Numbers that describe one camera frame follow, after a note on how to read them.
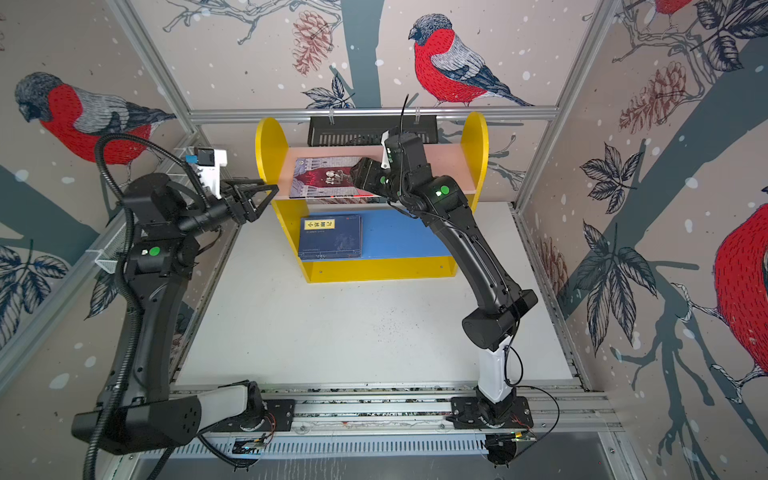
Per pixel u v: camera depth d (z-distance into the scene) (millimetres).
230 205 530
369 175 584
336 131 949
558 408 674
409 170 489
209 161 518
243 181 657
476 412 728
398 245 864
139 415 360
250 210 551
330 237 880
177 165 503
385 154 518
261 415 717
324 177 713
